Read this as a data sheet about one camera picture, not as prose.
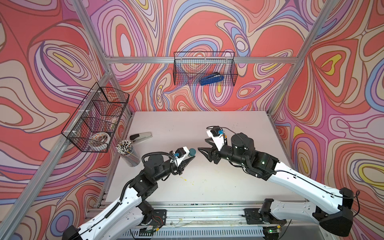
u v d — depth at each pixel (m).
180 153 0.55
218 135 0.53
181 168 0.61
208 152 0.56
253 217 0.73
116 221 0.45
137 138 1.00
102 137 0.71
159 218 0.73
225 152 0.55
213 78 0.89
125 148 0.78
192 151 0.67
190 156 0.66
